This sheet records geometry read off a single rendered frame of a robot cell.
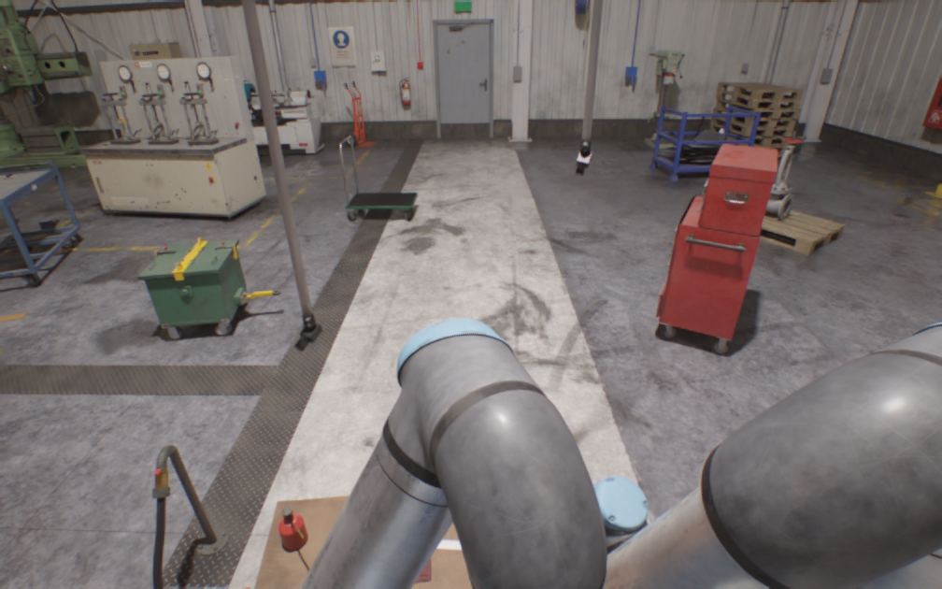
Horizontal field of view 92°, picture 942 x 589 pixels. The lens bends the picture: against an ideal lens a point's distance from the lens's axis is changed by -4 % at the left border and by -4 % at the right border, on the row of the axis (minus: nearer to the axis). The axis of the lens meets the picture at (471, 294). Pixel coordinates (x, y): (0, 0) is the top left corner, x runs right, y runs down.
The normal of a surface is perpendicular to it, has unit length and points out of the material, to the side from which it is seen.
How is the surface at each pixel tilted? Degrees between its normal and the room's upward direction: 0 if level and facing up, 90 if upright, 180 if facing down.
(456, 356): 15
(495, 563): 73
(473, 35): 90
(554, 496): 47
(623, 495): 19
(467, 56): 90
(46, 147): 90
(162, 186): 90
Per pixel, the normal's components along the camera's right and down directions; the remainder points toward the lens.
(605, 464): -0.01, -0.88
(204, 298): 0.17, 0.47
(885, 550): -0.14, 0.34
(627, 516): 0.11, -0.69
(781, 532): -0.72, 0.04
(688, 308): -0.50, 0.42
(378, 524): -0.40, 0.06
